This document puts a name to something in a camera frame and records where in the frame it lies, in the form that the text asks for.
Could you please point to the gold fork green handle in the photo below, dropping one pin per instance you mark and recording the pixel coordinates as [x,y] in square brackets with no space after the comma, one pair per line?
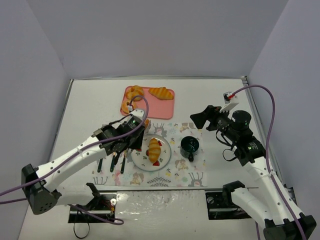
[99,167]

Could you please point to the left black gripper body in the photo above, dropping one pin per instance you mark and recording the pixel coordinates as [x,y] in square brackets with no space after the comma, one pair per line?
[120,146]

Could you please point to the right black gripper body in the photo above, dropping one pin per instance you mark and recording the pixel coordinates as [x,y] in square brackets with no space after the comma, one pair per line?
[210,118]

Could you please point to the small orange bun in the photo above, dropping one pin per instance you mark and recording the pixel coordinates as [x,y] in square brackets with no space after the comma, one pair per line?
[146,123]

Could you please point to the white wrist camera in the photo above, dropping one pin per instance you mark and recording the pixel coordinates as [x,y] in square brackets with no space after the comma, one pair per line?
[230,100]
[136,116]

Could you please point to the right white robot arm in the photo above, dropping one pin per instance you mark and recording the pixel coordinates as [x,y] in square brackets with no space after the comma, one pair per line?
[278,215]

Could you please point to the silver metal tongs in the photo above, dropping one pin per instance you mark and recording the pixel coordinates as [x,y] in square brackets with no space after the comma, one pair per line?
[147,129]

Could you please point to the gold spoon green handle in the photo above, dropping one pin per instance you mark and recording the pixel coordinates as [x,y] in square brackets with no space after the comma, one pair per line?
[113,162]

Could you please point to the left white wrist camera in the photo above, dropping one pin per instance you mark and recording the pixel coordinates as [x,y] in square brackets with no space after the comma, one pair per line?
[136,116]

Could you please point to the small striped bread loaf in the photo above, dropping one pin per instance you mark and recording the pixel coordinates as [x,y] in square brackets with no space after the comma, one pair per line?
[154,150]

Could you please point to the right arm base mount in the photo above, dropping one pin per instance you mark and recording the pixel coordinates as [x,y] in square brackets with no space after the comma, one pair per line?
[219,209]

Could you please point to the metal table edge rail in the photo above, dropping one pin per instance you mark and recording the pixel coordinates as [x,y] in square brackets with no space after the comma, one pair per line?
[263,131]

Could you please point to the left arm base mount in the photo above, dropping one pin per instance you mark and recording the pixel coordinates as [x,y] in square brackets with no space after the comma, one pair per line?
[103,207]

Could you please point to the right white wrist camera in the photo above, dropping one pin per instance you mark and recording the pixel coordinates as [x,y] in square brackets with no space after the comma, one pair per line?
[230,100]

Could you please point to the pink serving tray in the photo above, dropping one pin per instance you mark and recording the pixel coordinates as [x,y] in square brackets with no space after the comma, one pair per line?
[158,108]

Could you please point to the gold knife green handle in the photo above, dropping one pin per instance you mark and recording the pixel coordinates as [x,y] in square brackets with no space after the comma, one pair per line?
[123,161]

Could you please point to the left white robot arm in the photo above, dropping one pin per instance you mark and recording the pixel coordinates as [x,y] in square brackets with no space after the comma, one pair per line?
[44,186]

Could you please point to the long croissant bread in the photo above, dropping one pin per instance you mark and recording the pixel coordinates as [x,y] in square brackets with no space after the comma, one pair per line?
[161,93]

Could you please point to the round knotted bread roll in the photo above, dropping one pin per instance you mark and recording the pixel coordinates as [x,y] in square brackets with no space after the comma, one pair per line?
[134,91]

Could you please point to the white watermelon pattern plate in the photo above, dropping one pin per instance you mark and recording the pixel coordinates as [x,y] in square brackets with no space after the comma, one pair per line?
[140,157]

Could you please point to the dark green mug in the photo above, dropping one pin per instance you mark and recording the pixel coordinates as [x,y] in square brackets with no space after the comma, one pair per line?
[189,146]

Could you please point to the ring donut bread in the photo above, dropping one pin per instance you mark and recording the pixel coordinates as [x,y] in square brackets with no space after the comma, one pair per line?
[124,106]

